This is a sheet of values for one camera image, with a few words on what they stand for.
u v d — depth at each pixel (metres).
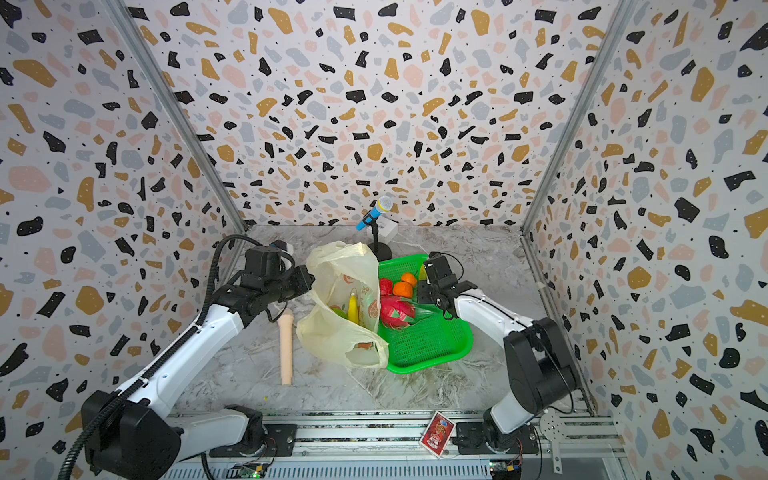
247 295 0.56
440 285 0.70
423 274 0.75
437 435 0.74
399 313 0.88
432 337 0.92
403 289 0.96
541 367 0.45
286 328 0.90
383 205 0.92
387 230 1.16
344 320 0.73
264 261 0.60
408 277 1.00
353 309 0.95
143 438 0.45
